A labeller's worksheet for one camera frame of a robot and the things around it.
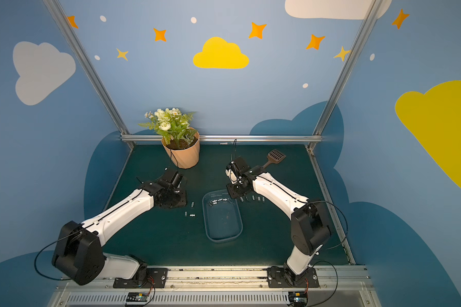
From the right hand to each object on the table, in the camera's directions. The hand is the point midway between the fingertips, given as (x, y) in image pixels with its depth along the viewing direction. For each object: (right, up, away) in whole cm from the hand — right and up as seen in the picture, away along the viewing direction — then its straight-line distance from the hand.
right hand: (234, 190), depth 88 cm
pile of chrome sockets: (-9, -7, +8) cm, 14 cm away
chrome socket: (+10, -5, +9) cm, 14 cm away
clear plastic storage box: (-5, -15, +2) cm, 16 cm away
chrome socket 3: (+15, -6, +11) cm, 20 cm away
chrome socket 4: (-21, -8, +6) cm, 23 cm away
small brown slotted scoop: (+25, +17, +27) cm, 41 cm away
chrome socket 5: (-20, -12, +3) cm, 24 cm away
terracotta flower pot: (-26, +18, +11) cm, 33 cm away
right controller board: (+25, -40, -15) cm, 49 cm away
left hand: (-23, -3, -1) cm, 23 cm away
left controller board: (-37, -38, -16) cm, 56 cm away
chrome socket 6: (-23, -12, +4) cm, 27 cm away
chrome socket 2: (+13, -6, +11) cm, 18 cm away
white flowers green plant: (-29, +31, +1) cm, 42 cm away
